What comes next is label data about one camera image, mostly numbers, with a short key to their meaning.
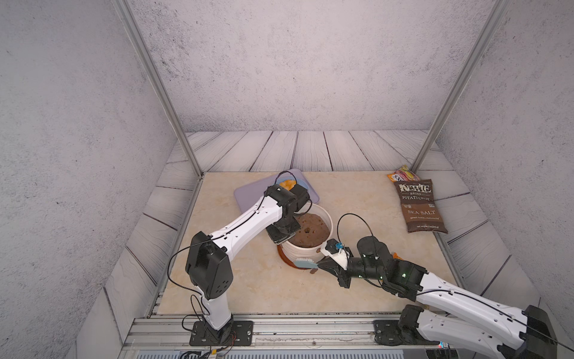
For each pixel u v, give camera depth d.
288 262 0.87
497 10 0.71
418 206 1.05
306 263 0.73
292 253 0.79
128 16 0.71
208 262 0.44
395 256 0.89
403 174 1.17
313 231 0.86
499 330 0.42
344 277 0.62
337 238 0.61
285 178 1.17
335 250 0.60
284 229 0.68
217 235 0.47
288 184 1.11
